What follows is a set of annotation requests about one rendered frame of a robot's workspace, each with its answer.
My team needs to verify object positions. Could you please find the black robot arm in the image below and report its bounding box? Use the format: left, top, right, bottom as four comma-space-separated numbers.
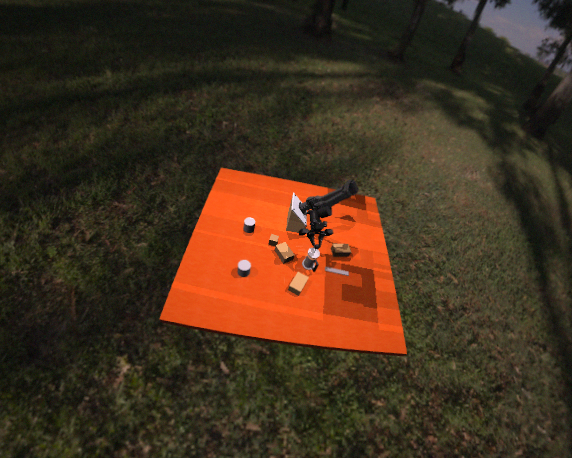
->
299, 179, 359, 229

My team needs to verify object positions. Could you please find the glass french press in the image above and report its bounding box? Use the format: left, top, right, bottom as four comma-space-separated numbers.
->
302, 244, 320, 273

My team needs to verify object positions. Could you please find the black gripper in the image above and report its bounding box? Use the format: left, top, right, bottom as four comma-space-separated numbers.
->
299, 219, 334, 248

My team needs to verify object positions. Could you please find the black cylinder with grey top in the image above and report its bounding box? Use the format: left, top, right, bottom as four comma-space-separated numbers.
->
238, 260, 251, 277
243, 217, 255, 233

